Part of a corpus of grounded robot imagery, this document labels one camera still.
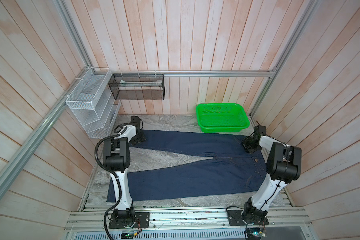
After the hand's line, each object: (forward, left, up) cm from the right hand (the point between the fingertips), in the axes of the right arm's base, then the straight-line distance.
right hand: (242, 143), depth 101 cm
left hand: (-1, +70, +1) cm, 70 cm away
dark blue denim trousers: (-17, +12, -1) cm, 21 cm away
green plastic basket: (+25, +10, -1) cm, 27 cm away
